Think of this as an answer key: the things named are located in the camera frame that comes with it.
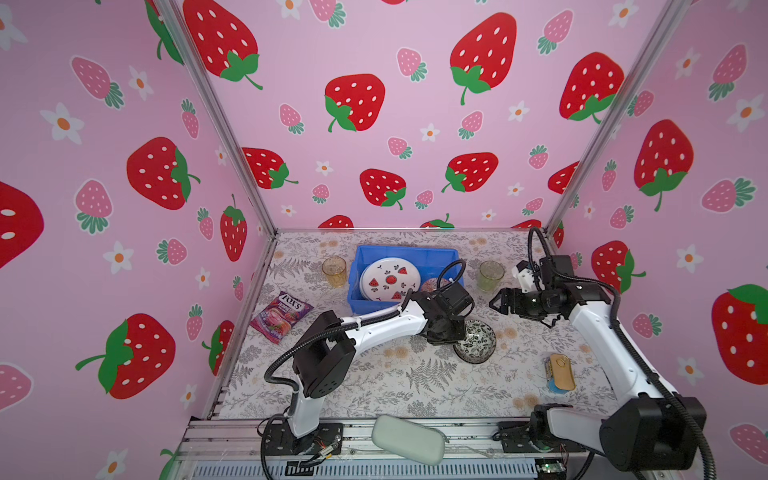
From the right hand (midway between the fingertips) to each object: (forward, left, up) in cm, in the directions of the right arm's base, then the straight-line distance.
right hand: (502, 304), depth 80 cm
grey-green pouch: (-33, +22, -13) cm, 42 cm away
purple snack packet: (-4, +68, -13) cm, 69 cm away
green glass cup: (+21, -1, -13) cm, 25 cm away
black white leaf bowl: (-7, +5, -10) cm, 13 cm away
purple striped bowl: (-11, +6, -10) cm, 16 cm away
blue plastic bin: (+23, +20, -11) cm, 32 cm away
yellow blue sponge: (-10, -20, -18) cm, 29 cm away
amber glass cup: (+16, +54, -12) cm, 57 cm away
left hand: (-9, +9, -7) cm, 14 cm away
